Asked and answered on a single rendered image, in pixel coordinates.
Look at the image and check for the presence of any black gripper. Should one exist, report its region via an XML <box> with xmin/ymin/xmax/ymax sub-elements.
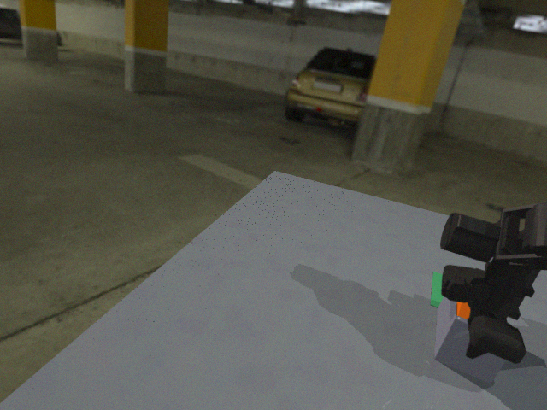
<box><xmin>466</xmin><ymin>261</ymin><xmax>535</xmax><ymax>364</ymax></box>

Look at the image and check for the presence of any orange l-shaped part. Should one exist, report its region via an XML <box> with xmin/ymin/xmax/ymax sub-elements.
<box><xmin>456</xmin><ymin>302</ymin><xmax>470</xmax><ymax>319</ymax></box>

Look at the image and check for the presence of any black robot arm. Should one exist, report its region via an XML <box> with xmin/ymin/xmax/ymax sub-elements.
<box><xmin>440</xmin><ymin>202</ymin><xmax>547</xmax><ymax>310</ymax></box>

